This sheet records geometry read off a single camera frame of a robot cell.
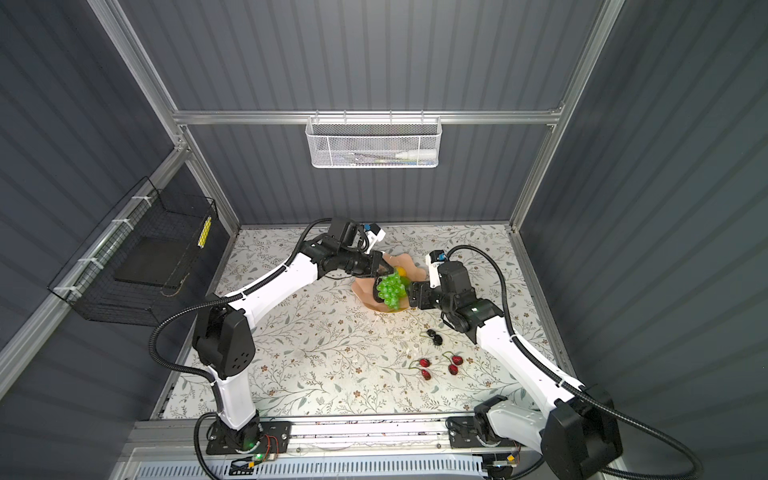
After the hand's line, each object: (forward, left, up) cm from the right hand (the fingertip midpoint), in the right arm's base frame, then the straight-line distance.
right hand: (422, 287), depth 82 cm
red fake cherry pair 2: (-14, -10, -16) cm, 24 cm away
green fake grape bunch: (+1, +8, -2) cm, 9 cm away
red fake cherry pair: (-15, -1, -16) cm, 22 cm away
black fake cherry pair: (-8, -5, -16) cm, 19 cm away
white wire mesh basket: (+70, +16, +4) cm, 72 cm away
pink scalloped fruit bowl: (+10, +18, -14) cm, 25 cm away
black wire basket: (+2, +72, +12) cm, 73 cm away
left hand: (+4, +8, +3) cm, 9 cm away
